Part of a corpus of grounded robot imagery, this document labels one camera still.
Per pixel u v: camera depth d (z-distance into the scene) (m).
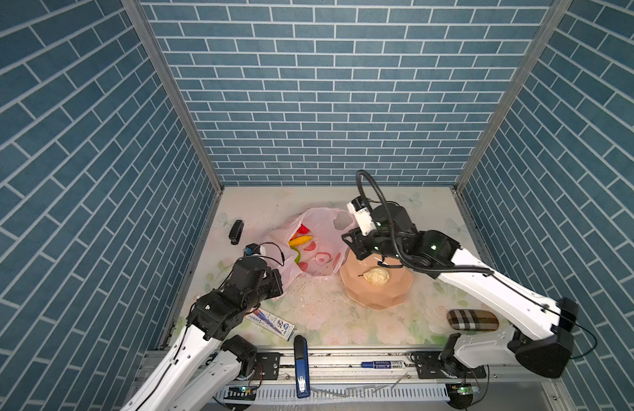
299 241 1.01
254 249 0.63
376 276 0.87
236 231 1.02
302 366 0.71
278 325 0.80
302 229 0.96
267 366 0.74
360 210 0.58
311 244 1.01
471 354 0.61
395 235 0.48
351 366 0.75
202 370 0.46
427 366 0.73
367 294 0.87
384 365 0.74
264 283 0.60
